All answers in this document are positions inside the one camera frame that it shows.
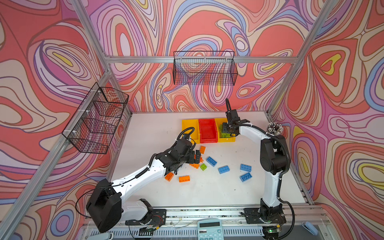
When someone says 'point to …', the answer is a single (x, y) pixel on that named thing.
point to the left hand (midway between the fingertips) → (195, 153)
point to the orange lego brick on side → (195, 165)
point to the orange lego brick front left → (169, 176)
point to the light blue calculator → (210, 229)
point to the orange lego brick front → (184, 179)
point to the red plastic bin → (207, 130)
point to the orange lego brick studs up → (202, 149)
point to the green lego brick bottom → (203, 167)
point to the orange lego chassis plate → (201, 160)
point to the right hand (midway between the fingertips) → (227, 130)
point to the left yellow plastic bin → (195, 135)
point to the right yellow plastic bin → (218, 121)
